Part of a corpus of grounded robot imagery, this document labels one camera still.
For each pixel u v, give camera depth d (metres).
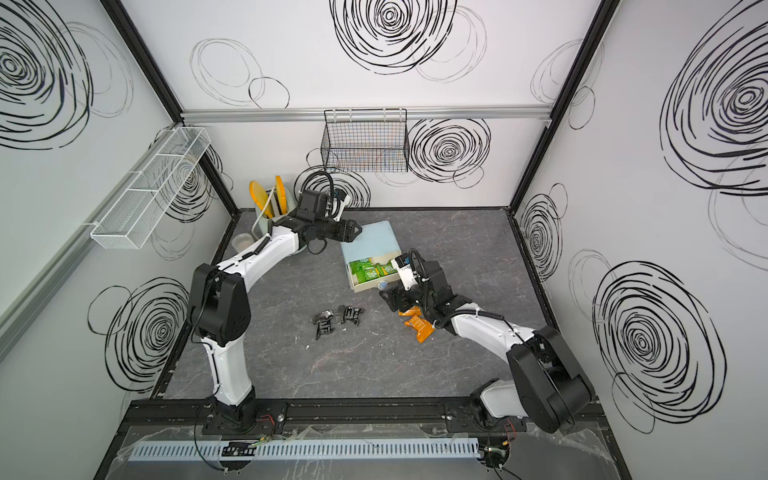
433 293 0.67
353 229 0.85
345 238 0.83
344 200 0.84
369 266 0.89
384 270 0.87
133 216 0.72
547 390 0.42
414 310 0.79
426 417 0.76
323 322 0.89
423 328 0.89
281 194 0.97
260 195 0.99
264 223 0.96
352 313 0.91
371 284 0.84
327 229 0.79
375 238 0.91
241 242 0.97
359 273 0.87
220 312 0.51
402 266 0.75
